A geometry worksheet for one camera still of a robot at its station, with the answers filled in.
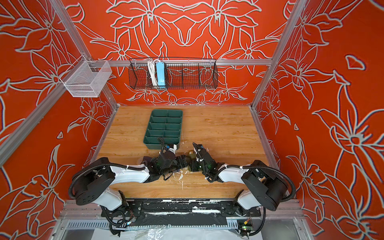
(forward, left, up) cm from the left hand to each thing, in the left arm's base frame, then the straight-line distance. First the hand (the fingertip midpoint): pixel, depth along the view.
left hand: (189, 159), depth 83 cm
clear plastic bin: (+39, +68, +25) cm, 82 cm away
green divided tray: (+26, +18, -1) cm, 31 cm away
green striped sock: (+3, -2, -1) cm, 3 cm away
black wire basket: (+50, +9, +24) cm, 56 cm away
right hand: (-1, +1, -5) cm, 5 cm away
